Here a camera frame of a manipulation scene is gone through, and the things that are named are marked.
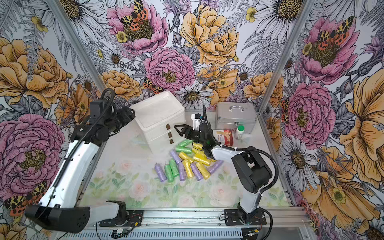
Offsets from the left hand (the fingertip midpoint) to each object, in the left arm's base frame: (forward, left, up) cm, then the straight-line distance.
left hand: (130, 120), depth 73 cm
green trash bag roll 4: (+6, -25, -29) cm, 38 cm away
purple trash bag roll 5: (-3, -19, -30) cm, 36 cm away
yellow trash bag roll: (-12, -27, -28) cm, 41 cm away
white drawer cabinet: (+15, -8, -13) cm, 22 cm away
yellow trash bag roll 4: (-6, -36, -29) cm, 46 cm away
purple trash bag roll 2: (-14, -24, -30) cm, 40 cm away
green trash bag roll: (-14, -16, -30) cm, 37 cm away
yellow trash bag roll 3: (-3, -24, -30) cm, 39 cm away
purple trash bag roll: (-14, -11, -30) cm, 35 cm away
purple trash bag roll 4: (-10, -43, -31) cm, 54 cm away
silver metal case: (+20, -54, -19) cm, 61 cm away
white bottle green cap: (+10, -60, -24) cm, 66 cm away
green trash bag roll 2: (-11, -19, -30) cm, 37 cm away
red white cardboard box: (+10, -51, -28) cm, 59 cm away
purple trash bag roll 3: (-14, -32, -30) cm, 46 cm away
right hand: (+3, -21, -12) cm, 24 cm away
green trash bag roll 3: (+1, -24, -30) cm, 38 cm away
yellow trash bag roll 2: (-14, -36, -29) cm, 49 cm away
